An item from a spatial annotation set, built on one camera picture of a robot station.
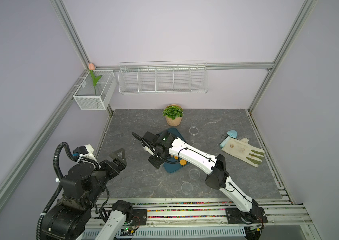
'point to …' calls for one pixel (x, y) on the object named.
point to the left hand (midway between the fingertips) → (117, 156)
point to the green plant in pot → (173, 113)
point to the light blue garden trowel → (232, 133)
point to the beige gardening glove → (243, 151)
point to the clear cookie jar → (193, 131)
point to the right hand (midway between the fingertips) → (157, 160)
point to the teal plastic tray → (174, 163)
